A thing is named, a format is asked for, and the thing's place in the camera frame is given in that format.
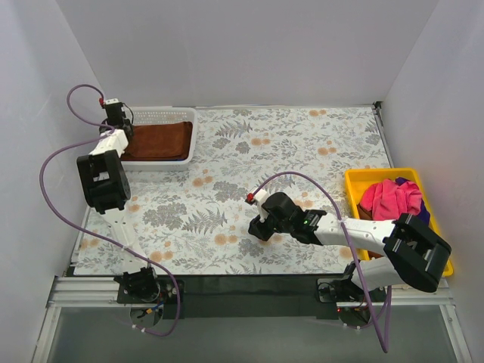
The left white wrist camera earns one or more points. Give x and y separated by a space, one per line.
113 105

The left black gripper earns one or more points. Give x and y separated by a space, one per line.
114 114

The white plastic basket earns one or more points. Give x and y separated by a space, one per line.
160 116

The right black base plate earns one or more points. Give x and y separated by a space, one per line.
336 291

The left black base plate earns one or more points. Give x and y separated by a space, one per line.
162 291

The purple towel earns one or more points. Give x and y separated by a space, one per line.
424 214

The pink towel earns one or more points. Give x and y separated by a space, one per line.
387 201

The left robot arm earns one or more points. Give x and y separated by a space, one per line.
106 189

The aluminium frame rail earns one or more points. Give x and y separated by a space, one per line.
103 291

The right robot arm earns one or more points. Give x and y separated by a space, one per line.
409 252

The floral table mat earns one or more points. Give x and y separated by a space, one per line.
195 221

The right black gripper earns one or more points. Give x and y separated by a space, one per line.
262 225

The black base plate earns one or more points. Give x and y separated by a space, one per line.
336 291
162 291

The yellow plastic bin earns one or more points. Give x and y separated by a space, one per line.
357 181

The brown towel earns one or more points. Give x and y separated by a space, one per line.
367 215
159 142

